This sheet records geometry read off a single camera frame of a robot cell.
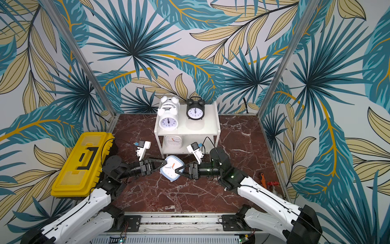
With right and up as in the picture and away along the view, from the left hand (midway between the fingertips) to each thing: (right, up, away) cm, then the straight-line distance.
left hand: (165, 166), depth 64 cm
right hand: (+5, -2, 0) cm, 5 cm away
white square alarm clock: (+1, +9, +15) cm, 18 cm away
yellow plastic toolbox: (-42, -5, +8) cm, 43 cm away
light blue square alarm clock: (+3, +1, -1) cm, 4 cm away
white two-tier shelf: (+6, +16, +5) cm, 18 cm away
